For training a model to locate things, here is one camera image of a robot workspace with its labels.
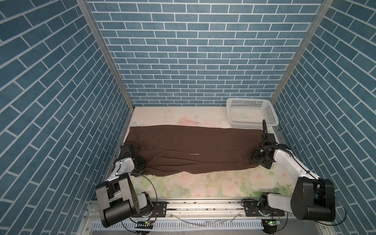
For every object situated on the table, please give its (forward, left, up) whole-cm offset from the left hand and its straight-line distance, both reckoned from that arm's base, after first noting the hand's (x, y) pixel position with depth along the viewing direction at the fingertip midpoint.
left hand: (145, 163), depth 89 cm
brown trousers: (+11, -15, -1) cm, 18 cm away
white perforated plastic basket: (+42, -77, 0) cm, 88 cm away
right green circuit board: (-32, -68, -2) cm, 75 cm away
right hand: (0, -67, +5) cm, 67 cm away
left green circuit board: (-30, -5, -4) cm, 31 cm away
